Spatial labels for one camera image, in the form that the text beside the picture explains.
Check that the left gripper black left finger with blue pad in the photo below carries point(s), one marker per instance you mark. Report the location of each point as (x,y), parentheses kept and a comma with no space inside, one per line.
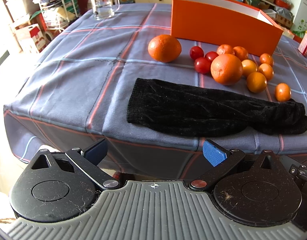
(87,162)

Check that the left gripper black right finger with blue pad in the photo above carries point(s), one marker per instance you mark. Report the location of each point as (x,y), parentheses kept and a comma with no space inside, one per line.
(222,161)

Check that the small tangerine front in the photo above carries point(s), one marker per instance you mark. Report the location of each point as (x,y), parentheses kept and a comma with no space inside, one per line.
(256,82)

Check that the large orange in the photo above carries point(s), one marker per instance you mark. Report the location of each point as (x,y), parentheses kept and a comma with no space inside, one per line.
(226,69)
(164,48)

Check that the red cherry tomato front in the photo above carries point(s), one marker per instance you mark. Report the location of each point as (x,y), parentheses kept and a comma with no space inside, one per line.
(202,65)

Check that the red cherry tomato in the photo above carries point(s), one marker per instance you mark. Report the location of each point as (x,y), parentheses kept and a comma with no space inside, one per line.
(202,65)
(196,52)
(211,55)

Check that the small yellow-orange tangerine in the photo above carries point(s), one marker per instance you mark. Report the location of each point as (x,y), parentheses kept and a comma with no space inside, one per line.
(249,67)

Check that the red cherry tomato back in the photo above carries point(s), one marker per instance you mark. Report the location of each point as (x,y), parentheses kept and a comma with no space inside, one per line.
(196,52)

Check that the black knitted sock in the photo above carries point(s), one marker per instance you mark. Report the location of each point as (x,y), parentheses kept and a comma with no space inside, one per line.
(190,111)

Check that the blue plaid tablecloth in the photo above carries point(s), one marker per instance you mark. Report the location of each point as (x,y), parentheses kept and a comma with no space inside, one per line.
(79,91)

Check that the white red cardboard box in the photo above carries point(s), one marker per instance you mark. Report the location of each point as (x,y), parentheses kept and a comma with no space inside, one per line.
(31,39)

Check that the orange cardboard box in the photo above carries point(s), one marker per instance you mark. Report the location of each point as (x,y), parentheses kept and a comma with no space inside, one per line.
(225,22)

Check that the wire shopping trolley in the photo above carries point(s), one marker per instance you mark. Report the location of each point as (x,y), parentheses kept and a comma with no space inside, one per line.
(58,14)

